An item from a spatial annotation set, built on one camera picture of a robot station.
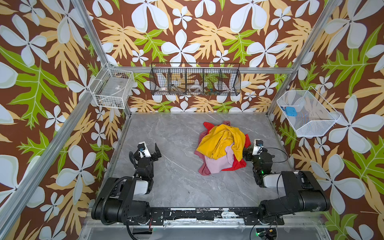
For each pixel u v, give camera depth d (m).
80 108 0.67
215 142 0.84
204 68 0.91
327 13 0.70
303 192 0.45
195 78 0.97
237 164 0.87
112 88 0.86
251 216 0.73
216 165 0.87
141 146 0.74
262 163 0.70
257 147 0.78
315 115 0.78
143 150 0.73
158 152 0.81
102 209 0.40
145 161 0.68
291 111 0.86
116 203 0.43
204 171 0.88
